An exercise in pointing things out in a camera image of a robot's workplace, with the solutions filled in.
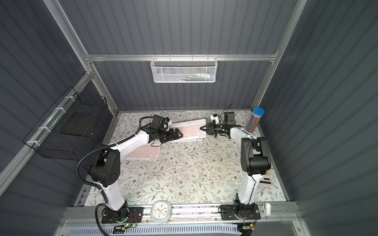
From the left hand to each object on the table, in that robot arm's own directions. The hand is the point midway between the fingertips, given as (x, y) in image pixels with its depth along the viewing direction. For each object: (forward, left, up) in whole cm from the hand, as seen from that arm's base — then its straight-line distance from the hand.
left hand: (180, 138), depth 90 cm
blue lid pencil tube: (+13, -49, 0) cm, 51 cm away
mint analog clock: (-38, +9, -9) cm, 40 cm away
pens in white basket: (+31, -12, +23) cm, 41 cm away
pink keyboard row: (+5, -6, +2) cm, 8 cm away
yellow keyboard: (-2, -6, +2) cm, 6 cm away
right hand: (+4, -14, +4) cm, 15 cm away
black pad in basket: (-3, +50, +18) cm, 53 cm away
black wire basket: (-15, +57, +22) cm, 63 cm away
